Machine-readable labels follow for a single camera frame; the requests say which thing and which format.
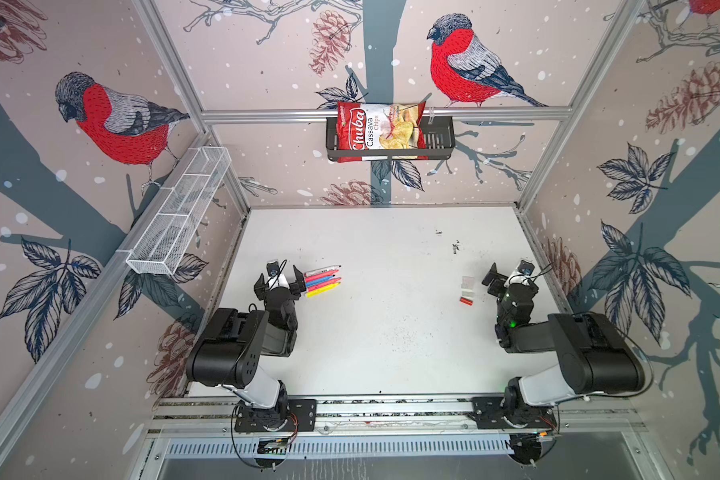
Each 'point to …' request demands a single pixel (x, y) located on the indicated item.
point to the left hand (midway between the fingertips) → (277, 270)
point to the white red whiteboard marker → (331, 268)
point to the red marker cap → (466, 301)
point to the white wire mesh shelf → (182, 208)
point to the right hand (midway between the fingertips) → (507, 272)
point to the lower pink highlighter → (324, 284)
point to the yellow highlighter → (321, 290)
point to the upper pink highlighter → (320, 274)
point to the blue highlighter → (317, 281)
